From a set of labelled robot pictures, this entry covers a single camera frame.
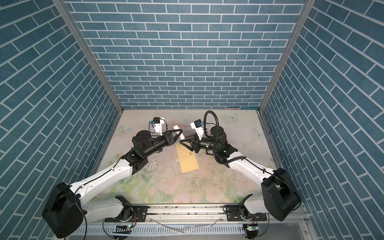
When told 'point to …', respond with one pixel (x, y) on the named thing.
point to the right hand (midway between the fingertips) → (181, 139)
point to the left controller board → (122, 229)
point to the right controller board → (251, 230)
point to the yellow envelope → (187, 158)
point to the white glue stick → (182, 136)
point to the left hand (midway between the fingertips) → (182, 132)
